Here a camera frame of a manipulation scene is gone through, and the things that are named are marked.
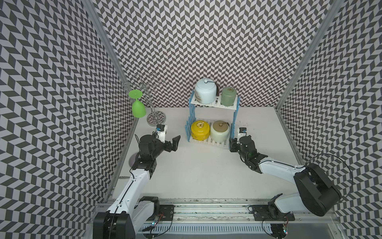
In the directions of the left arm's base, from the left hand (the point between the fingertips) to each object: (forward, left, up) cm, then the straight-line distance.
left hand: (172, 135), depth 81 cm
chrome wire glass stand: (+28, +19, -18) cm, 38 cm away
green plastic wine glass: (+16, +21, +4) cm, 27 cm away
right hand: (+2, -35, -10) cm, 37 cm away
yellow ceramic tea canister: (+9, -16, -9) cm, 20 cm away
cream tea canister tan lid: (+8, -28, -7) cm, 30 cm away
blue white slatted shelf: (+15, -26, +8) cm, 31 cm away
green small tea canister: (+15, -31, +15) cm, 38 cm away
